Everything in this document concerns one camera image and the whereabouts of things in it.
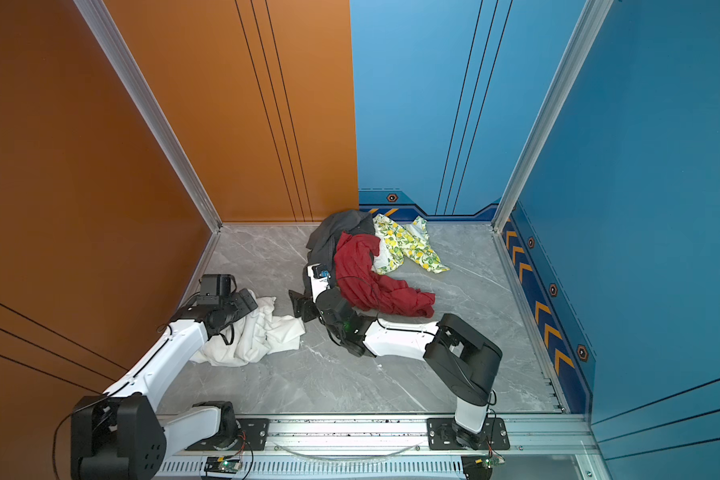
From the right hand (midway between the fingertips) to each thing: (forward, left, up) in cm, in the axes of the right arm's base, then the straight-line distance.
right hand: (298, 290), depth 80 cm
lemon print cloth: (+29, -29, -13) cm, 43 cm away
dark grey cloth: (+24, -4, -4) cm, 24 cm away
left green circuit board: (-37, +16, -19) cm, 45 cm away
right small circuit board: (-37, -45, -20) cm, 62 cm away
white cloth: (-8, +13, -12) cm, 19 cm away
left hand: (+1, +19, -8) cm, 20 cm away
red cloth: (+8, -18, -12) cm, 23 cm away
